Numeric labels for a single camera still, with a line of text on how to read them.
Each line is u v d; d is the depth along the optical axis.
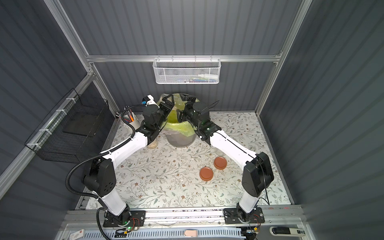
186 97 0.67
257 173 0.44
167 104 0.72
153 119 0.63
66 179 0.43
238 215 0.67
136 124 0.65
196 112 0.58
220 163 0.91
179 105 0.79
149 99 0.73
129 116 1.05
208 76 0.94
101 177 0.46
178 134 0.85
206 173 0.89
